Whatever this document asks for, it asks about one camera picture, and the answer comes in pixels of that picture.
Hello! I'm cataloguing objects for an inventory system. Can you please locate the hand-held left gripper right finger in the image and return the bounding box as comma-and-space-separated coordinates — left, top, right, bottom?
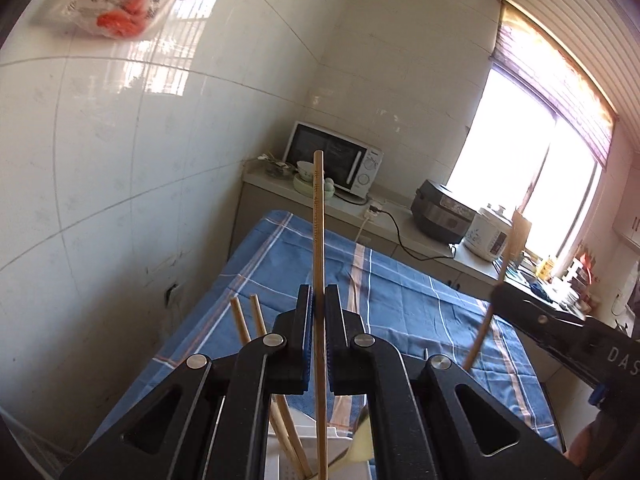
325, 284, 585, 480

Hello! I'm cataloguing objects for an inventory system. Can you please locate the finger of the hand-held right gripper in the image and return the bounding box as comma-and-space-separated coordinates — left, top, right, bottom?
487, 282, 590, 333
500, 310, 603, 392

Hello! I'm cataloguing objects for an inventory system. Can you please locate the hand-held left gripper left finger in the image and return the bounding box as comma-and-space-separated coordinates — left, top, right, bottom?
60, 285, 316, 480

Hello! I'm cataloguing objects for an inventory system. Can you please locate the dark wooden chopstick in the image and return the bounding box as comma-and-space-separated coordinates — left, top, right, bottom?
312, 150, 329, 480
462, 237, 516, 372

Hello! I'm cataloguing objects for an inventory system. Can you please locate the light wooden chopstick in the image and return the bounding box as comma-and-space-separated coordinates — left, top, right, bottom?
250, 294, 301, 453
230, 296, 313, 478

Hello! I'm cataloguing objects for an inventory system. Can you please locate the white utensil holder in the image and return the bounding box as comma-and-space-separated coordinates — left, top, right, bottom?
264, 407, 374, 480

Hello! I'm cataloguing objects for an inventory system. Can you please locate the pale green plastic spoon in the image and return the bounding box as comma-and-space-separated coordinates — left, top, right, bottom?
331, 425, 374, 479

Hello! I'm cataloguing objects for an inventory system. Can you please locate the person's right hand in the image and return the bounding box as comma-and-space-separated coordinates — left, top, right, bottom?
565, 405, 623, 477

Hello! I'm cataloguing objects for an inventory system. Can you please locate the wooden cutting board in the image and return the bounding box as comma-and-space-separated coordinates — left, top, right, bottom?
510, 210, 532, 262

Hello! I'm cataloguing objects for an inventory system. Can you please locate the white rice cooker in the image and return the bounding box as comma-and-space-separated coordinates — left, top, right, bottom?
462, 203, 516, 262

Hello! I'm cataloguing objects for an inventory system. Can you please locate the blue plaid tablecloth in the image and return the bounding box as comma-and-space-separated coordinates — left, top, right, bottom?
94, 210, 564, 453

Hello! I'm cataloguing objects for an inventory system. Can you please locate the dark rice cooker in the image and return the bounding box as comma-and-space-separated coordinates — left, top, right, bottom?
410, 179, 477, 246

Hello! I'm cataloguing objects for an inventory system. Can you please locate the window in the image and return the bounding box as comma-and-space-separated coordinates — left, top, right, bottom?
445, 67, 603, 281

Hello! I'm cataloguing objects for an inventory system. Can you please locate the green dish with eggs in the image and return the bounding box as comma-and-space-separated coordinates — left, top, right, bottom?
292, 160, 337, 196

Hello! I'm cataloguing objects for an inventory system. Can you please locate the white microwave oven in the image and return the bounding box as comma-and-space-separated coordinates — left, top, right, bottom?
283, 121, 385, 199

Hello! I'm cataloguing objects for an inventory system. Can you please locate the window blind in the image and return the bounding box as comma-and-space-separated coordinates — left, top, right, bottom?
492, 0, 619, 171

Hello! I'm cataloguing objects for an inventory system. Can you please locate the red and white plastic bag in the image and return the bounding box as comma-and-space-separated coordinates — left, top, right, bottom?
31, 0, 189, 41

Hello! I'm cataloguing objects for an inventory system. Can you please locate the black power cable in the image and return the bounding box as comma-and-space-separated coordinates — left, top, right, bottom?
381, 207, 459, 262

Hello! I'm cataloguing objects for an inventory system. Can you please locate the white wall cabinet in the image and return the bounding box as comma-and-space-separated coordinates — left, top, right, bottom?
612, 160, 640, 252

